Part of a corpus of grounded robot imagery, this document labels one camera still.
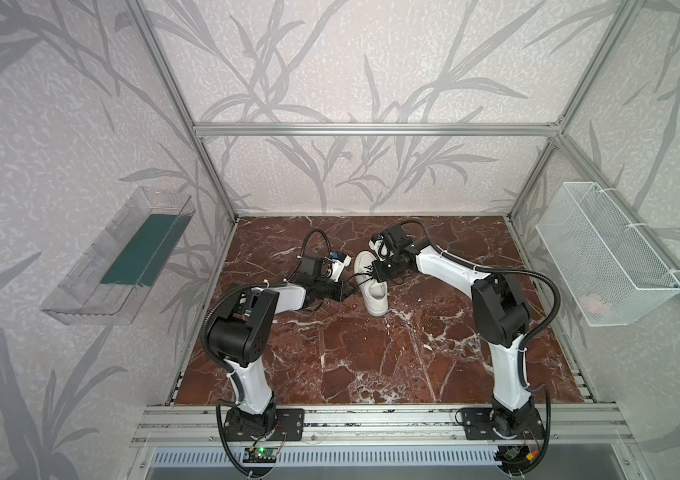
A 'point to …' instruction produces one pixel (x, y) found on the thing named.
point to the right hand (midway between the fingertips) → (375, 265)
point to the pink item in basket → (592, 303)
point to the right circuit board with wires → (515, 452)
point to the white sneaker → (375, 293)
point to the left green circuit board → (260, 455)
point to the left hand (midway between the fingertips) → (359, 279)
